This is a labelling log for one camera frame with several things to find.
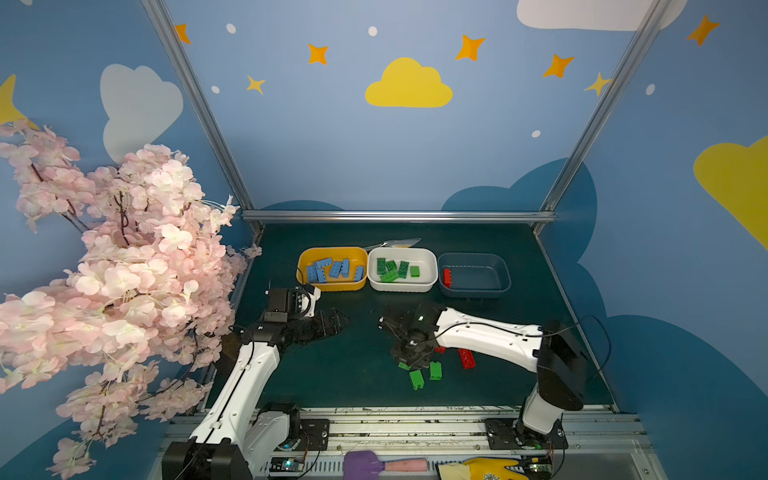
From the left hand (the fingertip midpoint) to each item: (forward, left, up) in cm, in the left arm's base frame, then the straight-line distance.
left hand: (336, 322), depth 81 cm
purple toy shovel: (-31, -9, -11) cm, 34 cm away
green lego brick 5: (-10, -19, -5) cm, 22 cm away
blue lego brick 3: (+26, +5, -10) cm, 28 cm away
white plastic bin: (+31, -28, -9) cm, 43 cm away
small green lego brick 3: (+23, -15, -10) cm, 29 cm away
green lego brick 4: (-10, -28, -9) cm, 31 cm away
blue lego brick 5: (+24, -4, -10) cm, 26 cm away
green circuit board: (-31, +10, -13) cm, 35 cm away
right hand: (-8, -18, -5) cm, 20 cm away
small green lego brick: (+29, -15, -11) cm, 34 cm away
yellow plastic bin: (+31, -3, -9) cm, 32 cm away
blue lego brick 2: (+27, +9, -8) cm, 29 cm away
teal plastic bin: (+26, -46, -12) cm, 54 cm away
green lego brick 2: (+27, -20, -11) cm, 35 cm away
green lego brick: (+27, -12, -10) cm, 31 cm away
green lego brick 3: (-12, -23, -11) cm, 28 cm away
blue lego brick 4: (+25, +1, -9) cm, 27 cm away
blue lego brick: (+24, +13, -10) cm, 29 cm away
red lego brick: (+23, -35, -10) cm, 43 cm away
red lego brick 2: (-15, -24, +19) cm, 34 cm away
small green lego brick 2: (+27, -24, -12) cm, 38 cm away
